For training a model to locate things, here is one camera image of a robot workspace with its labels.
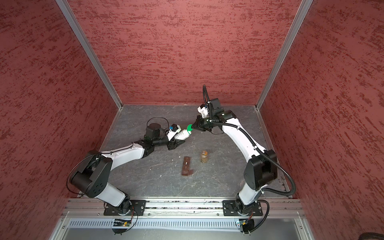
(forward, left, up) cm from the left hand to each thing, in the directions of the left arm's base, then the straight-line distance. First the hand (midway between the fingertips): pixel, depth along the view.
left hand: (182, 139), depth 87 cm
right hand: (0, -6, +10) cm, 12 cm away
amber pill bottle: (-8, -13, -6) cm, 17 cm away
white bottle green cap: (-1, -2, +7) cm, 7 cm away
